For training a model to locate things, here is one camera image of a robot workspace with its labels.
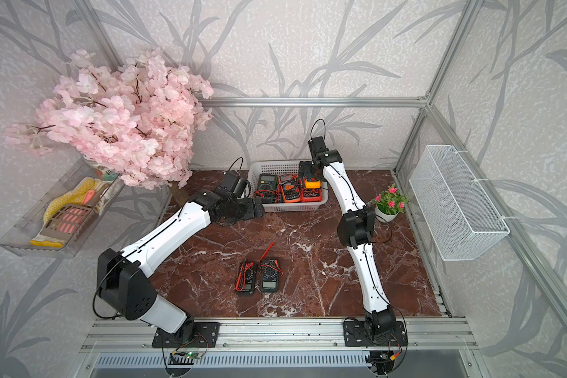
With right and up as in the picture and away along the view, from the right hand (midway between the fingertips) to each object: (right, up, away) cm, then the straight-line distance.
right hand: (310, 171), depth 102 cm
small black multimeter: (-24, -40, -20) cm, 50 cm away
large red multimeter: (0, -10, -5) cm, 11 cm away
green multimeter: (-19, -7, +1) cm, 20 cm away
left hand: (-21, -16, -18) cm, 32 cm away
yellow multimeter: (+1, -6, -6) cm, 8 cm away
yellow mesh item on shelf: (-69, -7, -32) cm, 77 cm away
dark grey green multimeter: (-15, -36, -19) cm, 44 cm away
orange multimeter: (-9, -6, +2) cm, 11 cm away
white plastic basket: (-13, +3, +10) cm, 17 cm away
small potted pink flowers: (+30, -14, -11) cm, 35 cm away
